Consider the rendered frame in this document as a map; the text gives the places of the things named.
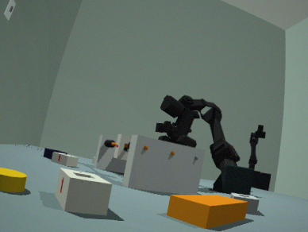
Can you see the yellow flat cylinder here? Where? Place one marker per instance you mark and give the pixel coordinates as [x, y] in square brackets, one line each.
[12, 180]

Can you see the orange rectangular block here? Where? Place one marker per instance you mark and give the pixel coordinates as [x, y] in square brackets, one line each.
[206, 211]

